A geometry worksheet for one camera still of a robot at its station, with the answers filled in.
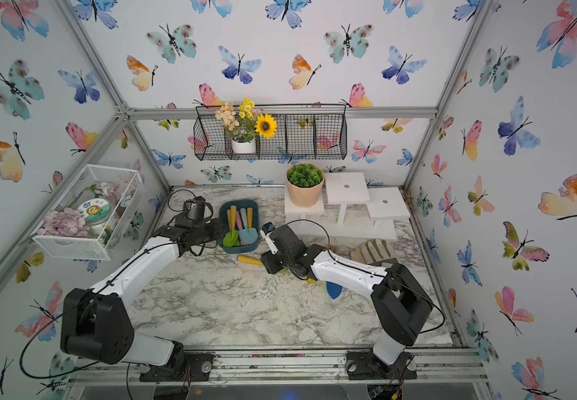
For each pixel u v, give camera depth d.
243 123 0.86
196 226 0.68
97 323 0.42
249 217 1.08
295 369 0.74
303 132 0.98
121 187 0.79
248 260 0.96
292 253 0.64
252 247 0.99
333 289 0.90
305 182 0.84
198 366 0.73
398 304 0.44
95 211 0.66
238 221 1.06
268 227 0.75
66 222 0.60
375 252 0.97
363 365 0.74
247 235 1.02
